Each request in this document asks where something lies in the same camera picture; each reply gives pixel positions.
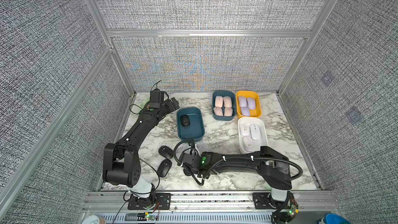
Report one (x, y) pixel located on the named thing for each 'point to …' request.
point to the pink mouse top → (227, 101)
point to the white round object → (91, 219)
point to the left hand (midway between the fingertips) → (175, 103)
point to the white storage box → (263, 141)
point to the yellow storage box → (255, 113)
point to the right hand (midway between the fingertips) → (191, 157)
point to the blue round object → (332, 218)
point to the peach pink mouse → (218, 101)
